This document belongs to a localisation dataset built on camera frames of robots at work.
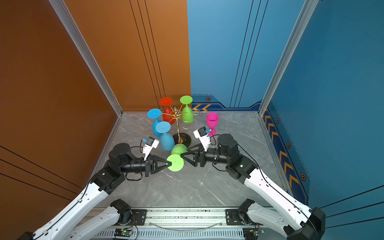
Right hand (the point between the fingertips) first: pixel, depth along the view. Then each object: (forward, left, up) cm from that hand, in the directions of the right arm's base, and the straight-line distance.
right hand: (184, 153), depth 62 cm
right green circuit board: (-25, -31, -32) cm, 51 cm away
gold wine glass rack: (+28, +6, -28) cm, 40 cm away
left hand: (-4, +6, -2) cm, 7 cm away
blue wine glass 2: (+13, +10, -9) cm, 19 cm away
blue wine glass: (+25, +17, -1) cm, 30 cm away
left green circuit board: (-24, +30, -32) cm, 49 cm away
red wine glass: (+27, +11, -4) cm, 29 cm away
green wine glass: (-3, +3, -1) cm, 4 cm away
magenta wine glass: (+35, -15, -16) cm, 41 cm away
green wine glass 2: (+32, +1, -9) cm, 34 cm away
